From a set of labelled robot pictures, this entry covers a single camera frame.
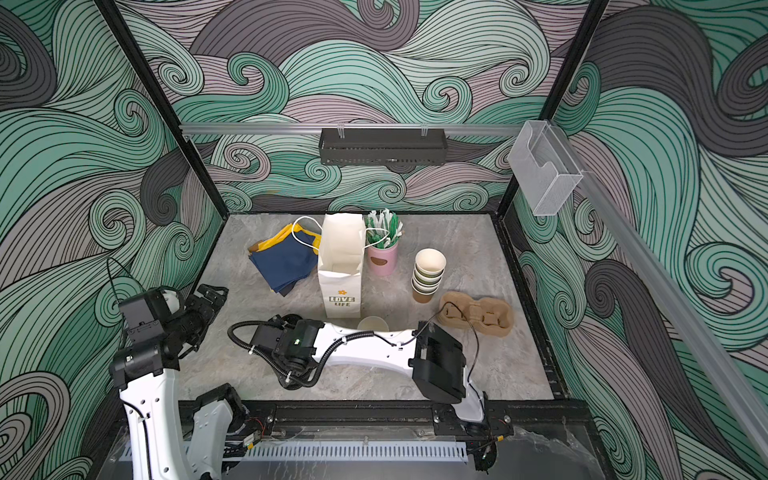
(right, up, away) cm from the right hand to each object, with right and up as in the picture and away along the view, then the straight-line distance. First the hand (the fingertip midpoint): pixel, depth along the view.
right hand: (293, 366), depth 73 cm
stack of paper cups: (+36, +24, +10) cm, 44 cm away
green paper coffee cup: (+20, +9, +7) cm, 23 cm away
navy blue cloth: (-9, +24, +25) cm, 36 cm away
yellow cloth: (-13, +35, +37) cm, 53 cm away
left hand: (-18, +17, -2) cm, 25 cm away
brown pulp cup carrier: (+55, +9, +14) cm, 57 cm away
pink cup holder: (+23, +24, +22) cm, 40 cm away
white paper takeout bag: (+11, +32, +15) cm, 37 cm away
